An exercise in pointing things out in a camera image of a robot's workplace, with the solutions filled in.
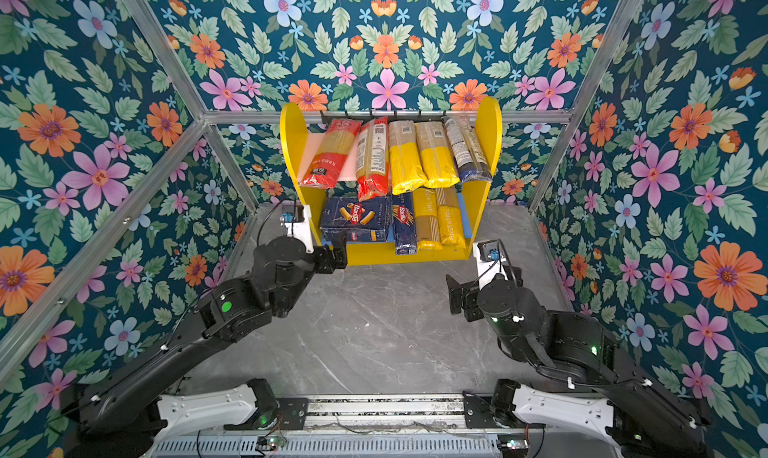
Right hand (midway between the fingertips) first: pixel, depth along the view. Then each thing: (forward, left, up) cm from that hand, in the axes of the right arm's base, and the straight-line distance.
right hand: (467, 272), depth 59 cm
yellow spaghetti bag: (+32, +6, -19) cm, 38 cm away
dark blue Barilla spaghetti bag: (+22, +12, -17) cm, 30 cm away
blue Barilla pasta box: (+28, +26, -15) cm, 41 cm away
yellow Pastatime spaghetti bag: (+41, -2, -18) cm, 44 cm away
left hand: (+8, +27, +4) cm, 29 cm away
